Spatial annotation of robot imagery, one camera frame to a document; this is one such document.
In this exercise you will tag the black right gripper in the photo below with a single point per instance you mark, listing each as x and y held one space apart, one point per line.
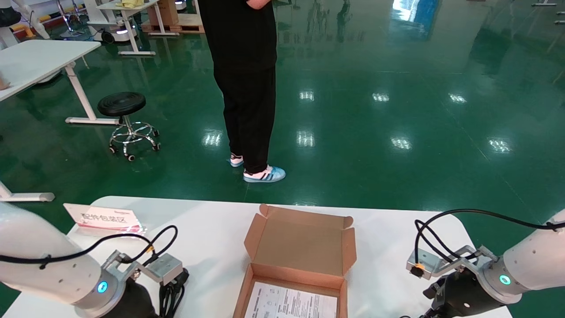
459 293

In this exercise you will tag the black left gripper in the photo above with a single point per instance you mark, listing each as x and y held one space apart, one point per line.
137 304

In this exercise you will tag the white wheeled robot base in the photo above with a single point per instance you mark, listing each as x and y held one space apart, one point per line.
121 35

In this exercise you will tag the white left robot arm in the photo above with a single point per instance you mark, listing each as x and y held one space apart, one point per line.
35 251

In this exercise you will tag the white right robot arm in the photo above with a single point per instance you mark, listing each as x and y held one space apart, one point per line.
538 256

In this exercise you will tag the open cardboard storage box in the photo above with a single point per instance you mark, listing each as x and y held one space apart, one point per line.
304 243

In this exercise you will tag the acrylic sign holder red label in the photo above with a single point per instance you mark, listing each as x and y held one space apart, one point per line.
106 217

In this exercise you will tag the white printed manual sheet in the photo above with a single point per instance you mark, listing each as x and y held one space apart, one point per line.
291 302

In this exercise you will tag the black round chrome stool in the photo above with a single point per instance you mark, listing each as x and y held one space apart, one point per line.
121 104

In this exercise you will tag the white side table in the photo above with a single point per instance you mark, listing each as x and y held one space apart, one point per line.
35 59

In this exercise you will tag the person in black clothes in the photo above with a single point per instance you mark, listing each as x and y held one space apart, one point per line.
242 44

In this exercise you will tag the wooden pallet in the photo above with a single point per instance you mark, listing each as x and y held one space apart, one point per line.
190 22

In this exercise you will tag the brown cardboard carton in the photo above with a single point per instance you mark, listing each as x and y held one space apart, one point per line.
163 11

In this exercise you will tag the white table with yellow cloth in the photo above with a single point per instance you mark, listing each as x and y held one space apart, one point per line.
106 6

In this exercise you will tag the yellow cloth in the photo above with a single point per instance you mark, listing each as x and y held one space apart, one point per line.
130 3

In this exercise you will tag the white table foot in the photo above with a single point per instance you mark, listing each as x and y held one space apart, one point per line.
545 4

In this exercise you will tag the white humanoid robot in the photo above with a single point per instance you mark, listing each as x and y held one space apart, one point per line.
8 17

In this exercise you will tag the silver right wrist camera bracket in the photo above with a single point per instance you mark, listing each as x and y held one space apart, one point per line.
435 260

